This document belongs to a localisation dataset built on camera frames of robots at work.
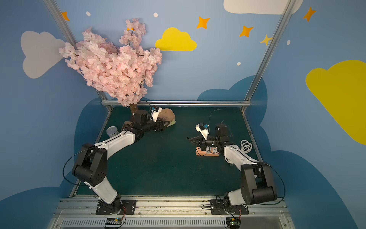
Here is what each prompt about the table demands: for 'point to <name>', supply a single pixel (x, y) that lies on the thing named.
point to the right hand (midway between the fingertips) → (193, 139)
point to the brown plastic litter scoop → (126, 124)
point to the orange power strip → (214, 151)
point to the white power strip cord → (245, 146)
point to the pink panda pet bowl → (167, 114)
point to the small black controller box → (234, 223)
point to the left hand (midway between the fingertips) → (165, 117)
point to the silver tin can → (112, 131)
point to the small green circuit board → (114, 221)
